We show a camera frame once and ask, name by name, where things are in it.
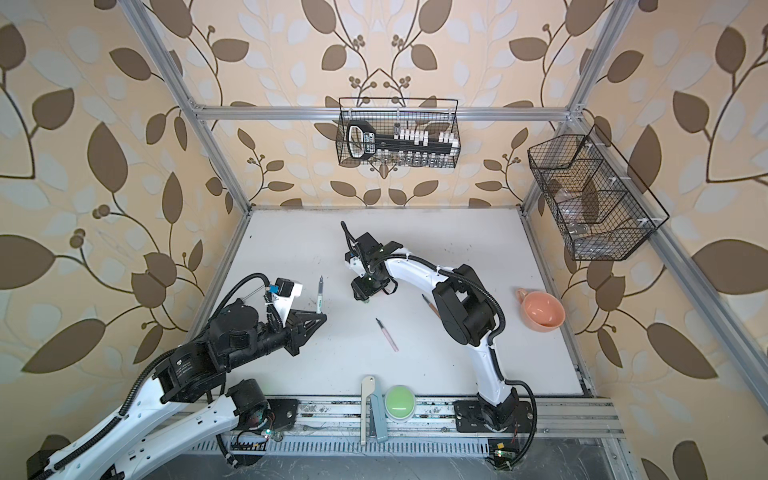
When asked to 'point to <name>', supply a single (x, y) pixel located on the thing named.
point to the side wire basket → (605, 213)
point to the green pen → (319, 298)
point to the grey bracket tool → (379, 424)
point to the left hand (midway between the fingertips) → (326, 318)
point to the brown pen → (431, 305)
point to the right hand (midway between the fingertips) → (363, 293)
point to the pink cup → (541, 311)
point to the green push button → (400, 403)
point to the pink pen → (390, 339)
